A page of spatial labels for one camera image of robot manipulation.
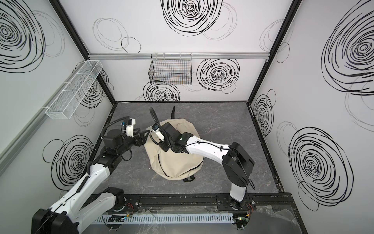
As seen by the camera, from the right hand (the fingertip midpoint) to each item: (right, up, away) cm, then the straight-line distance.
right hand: (161, 139), depth 82 cm
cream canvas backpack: (+7, -14, -3) cm, 16 cm away
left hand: (-9, +6, -3) cm, 11 cm away
